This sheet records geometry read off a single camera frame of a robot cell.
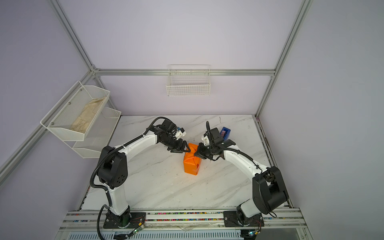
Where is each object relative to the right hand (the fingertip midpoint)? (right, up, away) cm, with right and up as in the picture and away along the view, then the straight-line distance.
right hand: (193, 153), depth 82 cm
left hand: (-5, +1, +3) cm, 5 cm away
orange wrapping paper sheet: (-1, -5, -2) cm, 5 cm away
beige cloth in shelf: (-58, +19, -4) cm, 62 cm away
